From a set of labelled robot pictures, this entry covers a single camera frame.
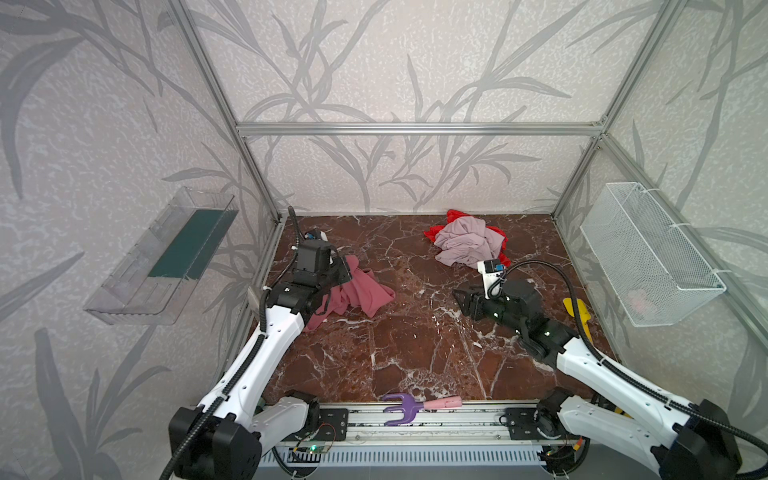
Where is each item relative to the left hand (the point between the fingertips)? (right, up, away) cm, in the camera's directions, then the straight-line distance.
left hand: (350, 254), depth 79 cm
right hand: (+30, -7, -1) cm, 31 cm away
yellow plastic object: (+71, -20, +13) cm, 75 cm away
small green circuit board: (-7, -46, -8) cm, 48 cm away
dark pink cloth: (+3, -11, +5) cm, 13 cm away
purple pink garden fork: (+16, -39, -4) cm, 42 cm away
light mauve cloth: (+36, +3, +20) cm, 41 cm away
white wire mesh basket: (+69, -3, -17) cm, 71 cm away
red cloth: (+33, +13, +33) cm, 48 cm away
